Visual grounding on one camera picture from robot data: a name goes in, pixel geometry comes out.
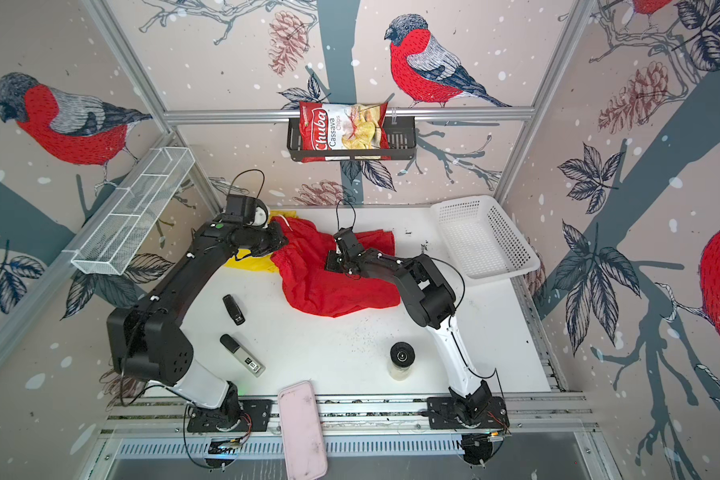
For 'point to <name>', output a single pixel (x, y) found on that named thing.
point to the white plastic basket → (487, 245)
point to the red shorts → (299, 255)
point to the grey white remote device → (246, 358)
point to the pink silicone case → (305, 456)
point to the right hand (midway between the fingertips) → (321, 268)
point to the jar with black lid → (402, 356)
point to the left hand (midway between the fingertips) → (287, 237)
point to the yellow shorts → (262, 263)
